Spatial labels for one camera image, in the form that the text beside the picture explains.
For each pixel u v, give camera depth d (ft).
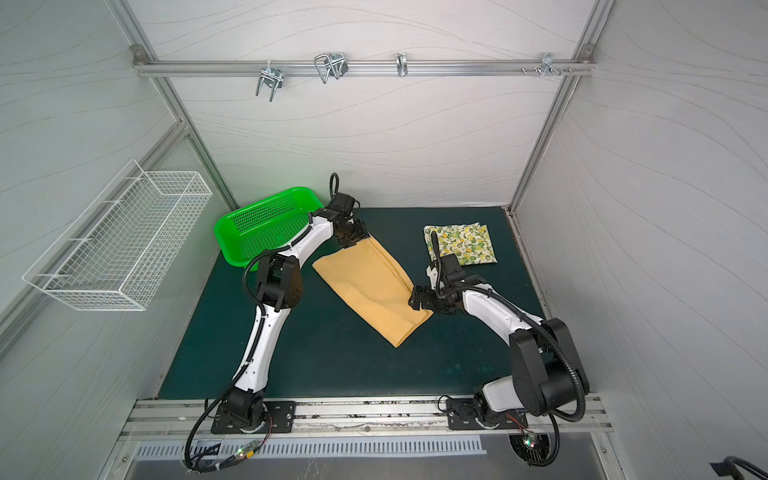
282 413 2.42
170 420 2.47
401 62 2.37
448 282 2.29
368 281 3.20
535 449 2.36
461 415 2.41
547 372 1.41
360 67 2.56
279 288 2.17
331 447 2.31
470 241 3.55
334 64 2.51
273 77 2.62
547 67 2.53
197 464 2.22
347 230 3.05
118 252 2.25
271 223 3.77
